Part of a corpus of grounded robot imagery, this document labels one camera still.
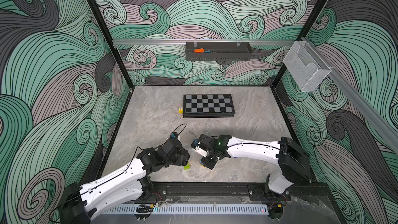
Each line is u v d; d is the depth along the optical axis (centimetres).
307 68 78
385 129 51
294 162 42
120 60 104
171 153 59
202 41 95
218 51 100
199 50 93
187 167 80
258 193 73
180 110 103
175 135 71
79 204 39
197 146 65
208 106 104
